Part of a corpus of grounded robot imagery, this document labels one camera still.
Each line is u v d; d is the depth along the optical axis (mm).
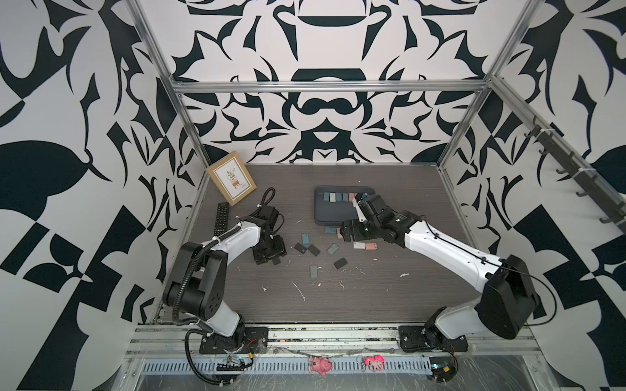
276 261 905
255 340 737
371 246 939
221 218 997
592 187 550
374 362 700
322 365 684
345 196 1077
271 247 791
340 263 899
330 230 965
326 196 1082
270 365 713
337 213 1029
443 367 712
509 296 419
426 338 671
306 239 944
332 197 1080
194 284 453
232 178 1035
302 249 932
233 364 727
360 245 939
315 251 939
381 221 630
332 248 935
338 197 1082
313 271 871
